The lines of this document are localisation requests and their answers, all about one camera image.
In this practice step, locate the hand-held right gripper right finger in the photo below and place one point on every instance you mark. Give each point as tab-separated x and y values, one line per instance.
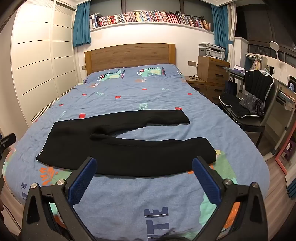
208	183

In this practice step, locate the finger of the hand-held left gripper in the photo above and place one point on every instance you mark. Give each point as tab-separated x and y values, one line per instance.
9	140

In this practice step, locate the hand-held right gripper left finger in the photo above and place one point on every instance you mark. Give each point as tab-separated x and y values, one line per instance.
85	179

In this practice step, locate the black pants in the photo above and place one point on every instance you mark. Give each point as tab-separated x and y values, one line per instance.
76	143

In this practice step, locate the cream wardrobe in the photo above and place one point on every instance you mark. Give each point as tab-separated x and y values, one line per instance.
41	58

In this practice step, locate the pink stool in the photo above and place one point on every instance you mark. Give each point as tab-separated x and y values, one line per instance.
290	148

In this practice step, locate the grey cloth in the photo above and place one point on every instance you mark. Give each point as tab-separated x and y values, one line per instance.
251	103

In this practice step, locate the wooden nightstand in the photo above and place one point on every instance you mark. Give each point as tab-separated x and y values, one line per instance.
208	89

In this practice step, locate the blue printed bed sheet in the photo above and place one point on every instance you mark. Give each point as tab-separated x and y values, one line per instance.
138	97

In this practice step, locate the dark blue shopping bag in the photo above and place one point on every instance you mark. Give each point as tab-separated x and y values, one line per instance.
231	88

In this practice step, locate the black desk chair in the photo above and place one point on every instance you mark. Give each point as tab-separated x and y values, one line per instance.
256	83

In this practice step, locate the brown cardboard box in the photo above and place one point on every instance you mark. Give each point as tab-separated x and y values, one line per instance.
215	69

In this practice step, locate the wooden headboard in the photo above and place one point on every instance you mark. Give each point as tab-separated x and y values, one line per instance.
129	55

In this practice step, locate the teal curtain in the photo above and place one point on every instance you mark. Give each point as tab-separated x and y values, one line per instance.
219	27
81	25

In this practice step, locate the white cabinet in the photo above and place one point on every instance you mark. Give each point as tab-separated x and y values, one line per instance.
240	51

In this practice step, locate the white desk lamp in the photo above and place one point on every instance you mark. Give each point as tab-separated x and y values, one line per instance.
274	45

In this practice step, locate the white sheer curtain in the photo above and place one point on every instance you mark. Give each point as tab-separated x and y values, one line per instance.
232	23

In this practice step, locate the dark bookcase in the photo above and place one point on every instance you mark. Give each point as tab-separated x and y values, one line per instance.
259	25

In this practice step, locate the row of books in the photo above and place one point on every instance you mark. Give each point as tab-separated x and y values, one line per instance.
150	16

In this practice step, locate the wall socket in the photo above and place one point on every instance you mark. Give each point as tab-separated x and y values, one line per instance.
191	63

